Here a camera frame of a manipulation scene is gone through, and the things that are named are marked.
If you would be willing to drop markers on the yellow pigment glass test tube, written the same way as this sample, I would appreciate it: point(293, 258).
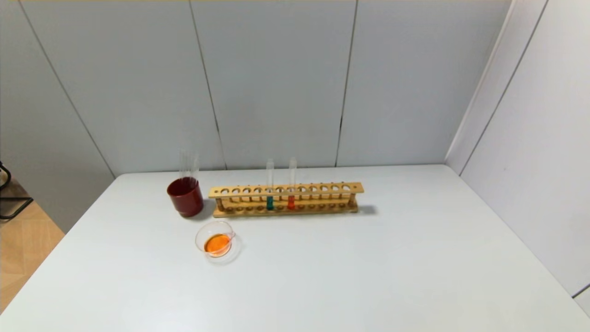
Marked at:
point(189, 165)

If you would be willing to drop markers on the clear glass beaker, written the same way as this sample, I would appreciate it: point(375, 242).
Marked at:
point(219, 244)

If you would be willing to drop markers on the red pigment glass test tube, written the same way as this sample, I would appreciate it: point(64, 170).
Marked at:
point(182, 163)
point(291, 202)

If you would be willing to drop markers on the black chair frame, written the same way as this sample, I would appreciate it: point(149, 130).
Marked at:
point(16, 199)

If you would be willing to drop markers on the teal pigment glass test tube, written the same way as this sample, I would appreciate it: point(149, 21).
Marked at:
point(269, 203)

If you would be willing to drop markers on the empty glass test tube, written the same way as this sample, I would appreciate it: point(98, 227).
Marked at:
point(196, 166)

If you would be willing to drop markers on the wooden test tube rack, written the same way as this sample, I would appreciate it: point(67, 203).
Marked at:
point(304, 190)

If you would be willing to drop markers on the dark red cup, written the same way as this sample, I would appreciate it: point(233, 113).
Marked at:
point(185, 200)

